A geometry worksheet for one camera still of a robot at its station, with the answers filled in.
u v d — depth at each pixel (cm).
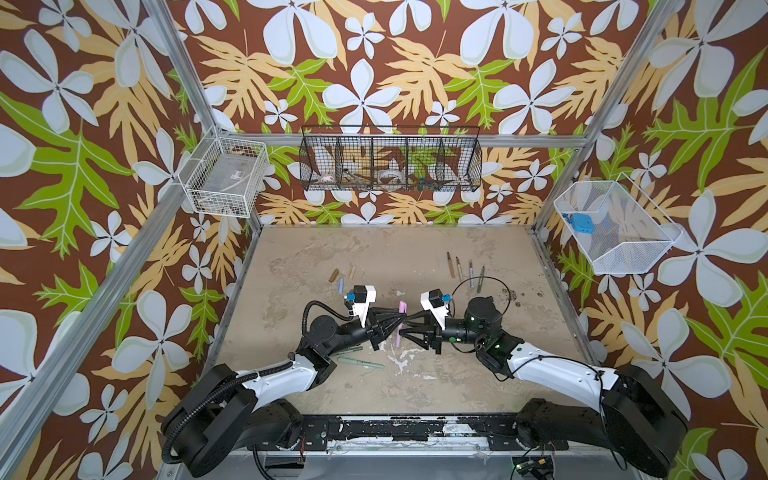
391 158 98
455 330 66
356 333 67
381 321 66
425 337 67
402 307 68
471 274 105
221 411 42
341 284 104
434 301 63
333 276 105
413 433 75
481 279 66
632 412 41
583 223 86
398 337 71
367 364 86
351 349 67
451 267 108
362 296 64
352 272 106
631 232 77
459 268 108
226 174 86
